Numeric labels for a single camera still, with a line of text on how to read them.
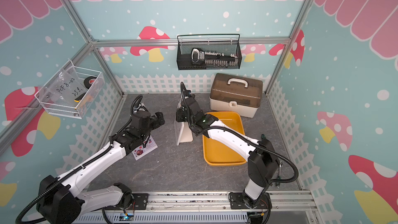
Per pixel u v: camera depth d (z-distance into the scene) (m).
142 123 0.59
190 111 0.58
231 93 0.93
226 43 0.90
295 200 0.76
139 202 0.74
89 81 0.79
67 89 0.69
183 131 0.81
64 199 0.38
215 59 0.89
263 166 0.44
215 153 0.91
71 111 0.66
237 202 0.74
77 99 0.64
